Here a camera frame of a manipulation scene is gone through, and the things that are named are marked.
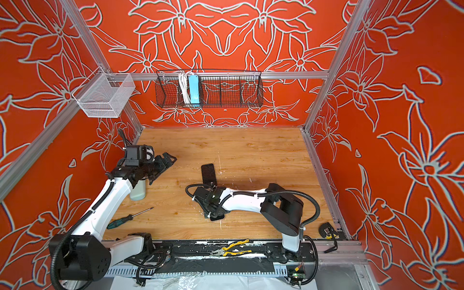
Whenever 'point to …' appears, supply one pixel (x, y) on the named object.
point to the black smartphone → (208, 174)
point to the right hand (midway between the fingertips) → (211, 208)
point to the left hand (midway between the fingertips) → (170, 162)
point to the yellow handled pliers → (223, 252)
